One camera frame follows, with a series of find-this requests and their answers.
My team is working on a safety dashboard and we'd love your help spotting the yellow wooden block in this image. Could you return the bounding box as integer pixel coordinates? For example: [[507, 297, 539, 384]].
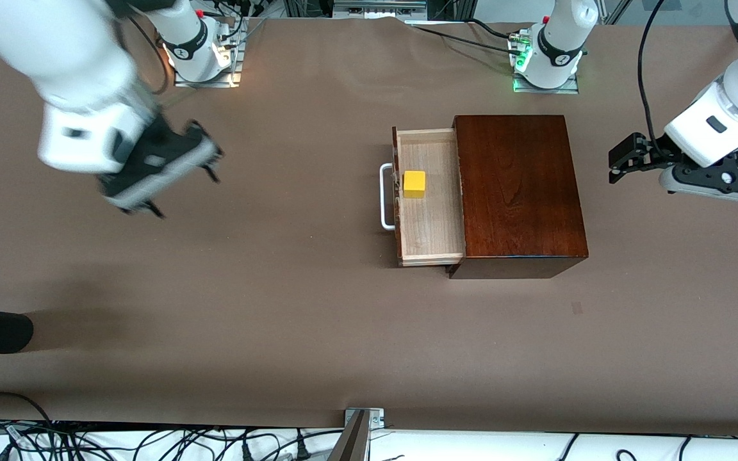
[[402, 170, 427, 200]]

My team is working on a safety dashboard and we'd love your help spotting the dark brown wooden cabinet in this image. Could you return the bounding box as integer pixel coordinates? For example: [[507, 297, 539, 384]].
[[448, 115, 589, 280]]

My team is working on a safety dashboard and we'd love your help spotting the aluminium profile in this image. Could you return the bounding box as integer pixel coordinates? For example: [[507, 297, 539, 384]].
[[602, 0, 630, 25]]

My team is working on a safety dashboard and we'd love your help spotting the brown paper table cover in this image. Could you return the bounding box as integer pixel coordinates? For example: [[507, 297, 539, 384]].
[[0, 14, 738, 431]]

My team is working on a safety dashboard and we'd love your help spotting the grey metal bar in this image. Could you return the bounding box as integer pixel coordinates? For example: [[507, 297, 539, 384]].
[[327, 410, 370, 461]]

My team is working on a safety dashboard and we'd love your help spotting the aluminium arm base plate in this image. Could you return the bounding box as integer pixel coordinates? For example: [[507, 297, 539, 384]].
[[511, 29, 580, 95], [174, 18, 243, 89]]

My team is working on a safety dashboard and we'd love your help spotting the short black cable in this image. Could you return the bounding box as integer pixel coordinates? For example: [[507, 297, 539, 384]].
[[468, 18, 512, 40]]

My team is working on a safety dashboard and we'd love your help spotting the aluminium frame structure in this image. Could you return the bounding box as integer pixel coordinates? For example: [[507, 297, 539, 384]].
[[283, 0, 479, 25]]

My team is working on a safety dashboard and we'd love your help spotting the long black cable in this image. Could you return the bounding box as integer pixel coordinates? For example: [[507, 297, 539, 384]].
[[407, 23, 523, 56]]

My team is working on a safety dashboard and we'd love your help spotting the black arched cable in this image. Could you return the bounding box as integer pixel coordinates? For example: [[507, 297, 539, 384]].
[[0, 391, 57, 461]]

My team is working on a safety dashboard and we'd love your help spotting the silver mounting bracket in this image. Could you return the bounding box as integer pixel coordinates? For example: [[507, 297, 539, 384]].
[[345, 407, 385, 428]]

